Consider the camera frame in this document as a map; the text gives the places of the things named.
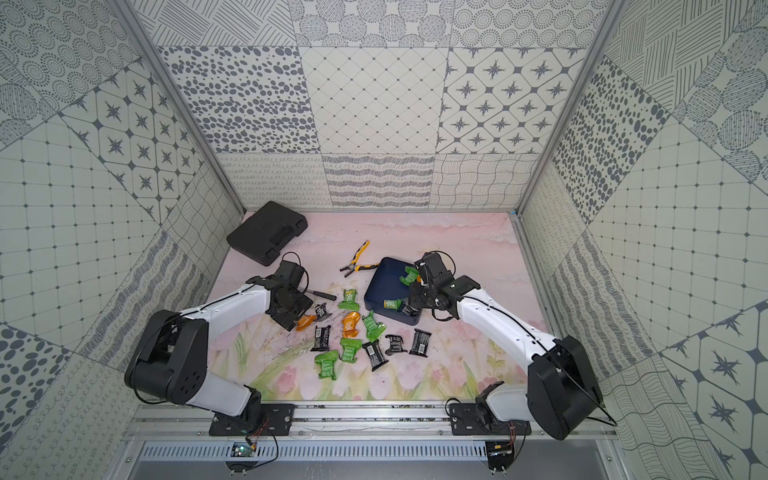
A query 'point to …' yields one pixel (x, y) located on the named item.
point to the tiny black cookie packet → (321, 311)
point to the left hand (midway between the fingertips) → (307, 306)
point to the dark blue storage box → (386, 285)
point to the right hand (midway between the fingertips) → (418, 298)
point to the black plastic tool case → (262, 235)
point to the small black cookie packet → (396, 343)
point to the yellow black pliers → (353, 265)
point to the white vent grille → (316, 452)
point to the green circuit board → (242, 449)
